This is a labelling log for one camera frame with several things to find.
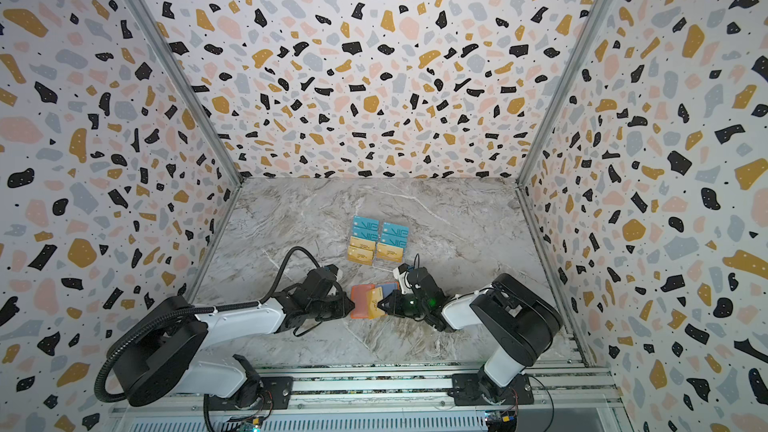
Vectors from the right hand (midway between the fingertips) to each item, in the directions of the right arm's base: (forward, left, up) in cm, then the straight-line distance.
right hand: (377, 302), depth 85 cm
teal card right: (+20, -5, +4) cm, 21 cm away
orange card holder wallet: (+2, +5, -1) cm, 6 cm away
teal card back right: (+23, -5, +5) cm, 24 cm away
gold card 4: (+3, +1, -3) cm, 4 cm away
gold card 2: (+16, -2, 0) cm, 16 cm away
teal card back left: (+33, +10, -3) cm, 34 cm away
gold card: (+19, +6, +1) cm, 20 cm away
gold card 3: (+16, +7, -2) cm, 18 cm away
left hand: (0, +5, -1) cm, 5 cm away
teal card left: (+22, +5, +3) cm, 23 cm away
